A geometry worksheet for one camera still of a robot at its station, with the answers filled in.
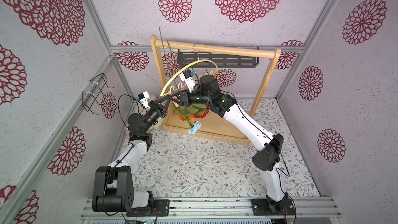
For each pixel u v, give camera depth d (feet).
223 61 3.10
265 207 2.36
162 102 2.34
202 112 2.87
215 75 3.61
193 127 2.20
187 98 2.05
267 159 1.87
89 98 2.40
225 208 2.45
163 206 2.43
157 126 3.31
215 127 3.30
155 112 2.19
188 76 2.06
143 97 2.29
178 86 2.33
